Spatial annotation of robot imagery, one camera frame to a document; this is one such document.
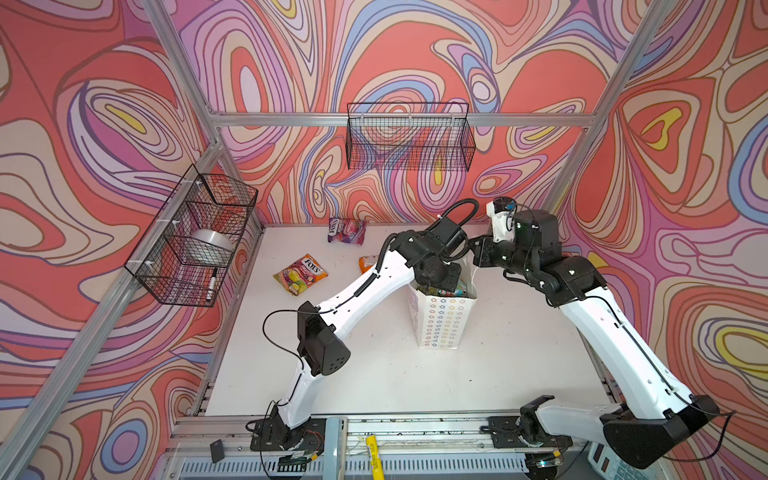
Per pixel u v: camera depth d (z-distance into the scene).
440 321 0.76
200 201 0.74
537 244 0.49
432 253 0.53
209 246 0.70
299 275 1.01
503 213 0.59
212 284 0.73
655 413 0.38
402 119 0.88
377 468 0.68
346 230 1.15
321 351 0.55
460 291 0.80
